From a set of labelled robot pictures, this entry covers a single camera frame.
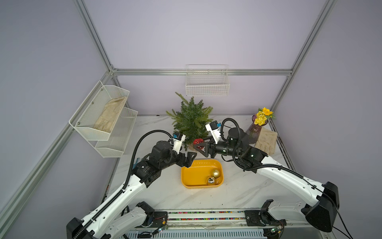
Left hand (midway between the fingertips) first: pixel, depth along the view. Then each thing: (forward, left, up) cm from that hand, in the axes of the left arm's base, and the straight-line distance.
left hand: (187, 153), depth 73 cm
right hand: (0, -5, +7) cm, 9 cm away
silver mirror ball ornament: (-7, -13, -17) cm, 23 cm away
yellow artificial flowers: (+23, -44, +3) cm, 50 cm away
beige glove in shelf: (+20, +43, +8) cm, 48 cm away
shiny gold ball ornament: (-3, -16, -18) cm, 25 cm away
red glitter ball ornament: (-1, -5, +12) cm, 13 cm away
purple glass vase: (+21, -42, -9) cm, 47 cm away
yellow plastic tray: (-3, -4, -23) cm, 23 cm away
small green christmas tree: (+15, -2, +7) cm, 17 cm away
